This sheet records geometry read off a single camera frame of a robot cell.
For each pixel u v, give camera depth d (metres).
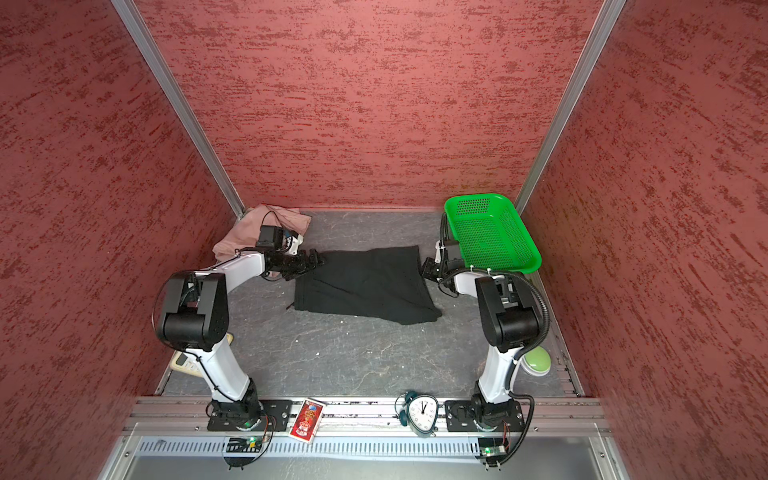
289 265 0.85
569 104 0.88
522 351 0.52
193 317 0.50
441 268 0.79
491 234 1.14
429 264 0.92
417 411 0.72
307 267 0.87
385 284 0.99
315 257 0.89
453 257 0.79
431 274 0.90
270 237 0.79
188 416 0.76
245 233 1.12
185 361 0.81
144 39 0.75
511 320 0.51
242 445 0.72
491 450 0.71
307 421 0.72
